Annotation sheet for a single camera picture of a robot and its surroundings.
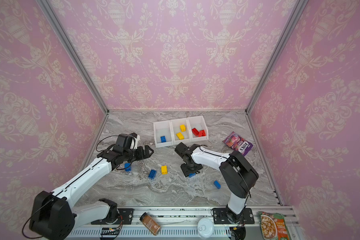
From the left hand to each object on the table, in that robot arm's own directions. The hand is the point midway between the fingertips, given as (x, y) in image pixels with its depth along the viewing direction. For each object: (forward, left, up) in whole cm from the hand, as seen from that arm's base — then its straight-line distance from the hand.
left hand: (148, 153), depth 83 cm
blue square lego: (+16, -6, -9) cm, 19 cm away
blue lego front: (-12, -39, -11) cm, 42 cm away
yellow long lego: (+20, -17, -10) cm, 28 cm away
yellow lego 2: (-5, -8, -10) cm, 14 cm away
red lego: (+21, -32, -8) cm, 39 cm away
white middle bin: (+25, -17, -12) cm, 33 cm away
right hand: (-5, -25, -11) cm, 27 cm away
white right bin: (+27, -29, -11) cm, 41 cm away
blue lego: (-10, -24, -4) cm, 26 cm away
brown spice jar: (-32, -5, -8) cm, 33 cm away
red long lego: (+24, -28, -10) cm, 38 cm away
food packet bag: (-31, -63, -11) cm, 72 cm away
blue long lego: (-7, -1, -12) cm, 14 cm away
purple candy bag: (+15, -54, -9) cm, 57 cm away
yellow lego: (+26, -19, -9) cm, 33 cm away
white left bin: (+22, -5, -11) cm, 25 cm away
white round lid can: (-33, -30, -7) cm, 45 cm away
